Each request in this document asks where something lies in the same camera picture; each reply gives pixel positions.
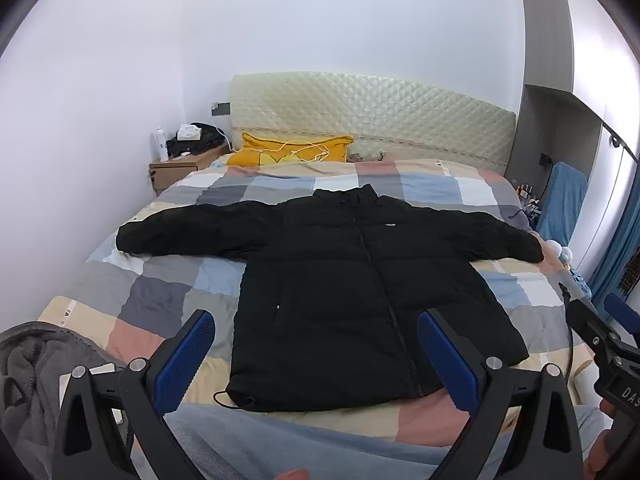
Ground wooden nightstand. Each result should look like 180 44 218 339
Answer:
148 142 232 197

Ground patchwork checked bed blanket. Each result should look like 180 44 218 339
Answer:
37 157 601 456

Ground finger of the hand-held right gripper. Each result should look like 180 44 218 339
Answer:
603 292 640 348
566 299 621 358

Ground black bag with tissue box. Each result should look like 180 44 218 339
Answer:
166 121 227 157

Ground person's right hand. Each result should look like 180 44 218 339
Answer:
582 400 618 480

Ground white charging cable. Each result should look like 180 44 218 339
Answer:
220 127 332 162

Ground blue towel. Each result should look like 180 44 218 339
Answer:
537 161 589 256

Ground blue knitted cloth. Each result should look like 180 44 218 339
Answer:
570 267 595 302

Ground black puffer jacket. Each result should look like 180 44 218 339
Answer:
115 184 546 413

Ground floral pillow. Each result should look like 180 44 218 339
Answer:
347 147 401 163

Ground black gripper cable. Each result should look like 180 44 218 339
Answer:
558 282 576 378

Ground grey fleece cloth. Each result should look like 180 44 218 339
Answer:
0 322 136 480

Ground blue curtain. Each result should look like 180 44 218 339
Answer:
585 160 640 321

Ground grey wardrobe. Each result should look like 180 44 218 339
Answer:
502 0 608 221

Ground group of cosmetic bottles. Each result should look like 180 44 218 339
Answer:
517 182 543 211

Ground cream quilted headboard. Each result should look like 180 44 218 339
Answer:
229 71 517 178

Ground black curtain rail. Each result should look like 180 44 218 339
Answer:
600 119 640 163

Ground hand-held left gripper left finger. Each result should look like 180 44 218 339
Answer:
52 309 217 480

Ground yellow pillow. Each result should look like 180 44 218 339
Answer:
227 132 355 167

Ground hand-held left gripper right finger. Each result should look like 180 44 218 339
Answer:
416 309 586 480

